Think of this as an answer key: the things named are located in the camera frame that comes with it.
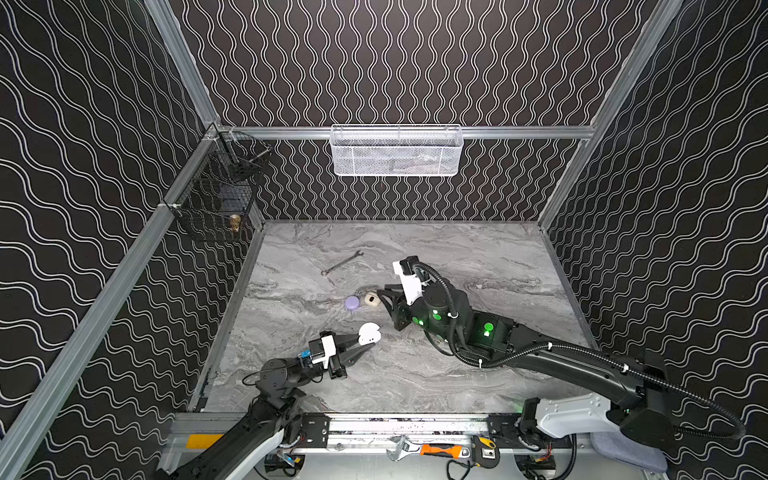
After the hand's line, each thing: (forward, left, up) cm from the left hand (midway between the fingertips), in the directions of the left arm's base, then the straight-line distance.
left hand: (374, 343), depth 62 cm
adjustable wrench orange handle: (-14, -7, -26) cm, 31 cm away
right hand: (+11, -1, +2) cm, 12 cm away
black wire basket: (+44, +51, +2) cm, 67 cm away
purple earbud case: (+25, +11, -25) cm, 37 cm away
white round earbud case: (+2, +1, +1) cm, 2 cm away
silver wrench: (+37, +22, -25) cm, 50 cm away
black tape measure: (-15, -25, -24) cm, 38 cm away
